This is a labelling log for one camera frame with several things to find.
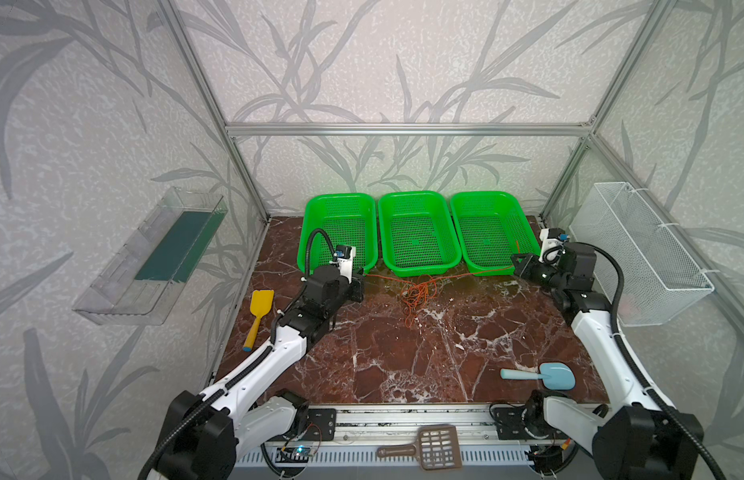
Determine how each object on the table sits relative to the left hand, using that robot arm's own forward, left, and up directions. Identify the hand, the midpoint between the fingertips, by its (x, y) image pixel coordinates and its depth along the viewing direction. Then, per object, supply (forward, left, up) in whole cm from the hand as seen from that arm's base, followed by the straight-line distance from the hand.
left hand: (365, 261), depth 81 cm
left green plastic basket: (+35, +10, -22) cm, 42 cm away
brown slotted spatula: (-41, -19, -20) cm, 49 cm away
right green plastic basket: (+30, -47, -21) cm, 59 cm away
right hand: (+4, -41, +3) cm, 41 cm away
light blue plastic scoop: (-24, -52, -19) cm, 60 cm away
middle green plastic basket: (+28, -17, -22) cm, 40 cm away
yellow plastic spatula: (-4, +34, -20) cm, 40 cm away
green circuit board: (-42, +15, -21) cm, 49 cm away
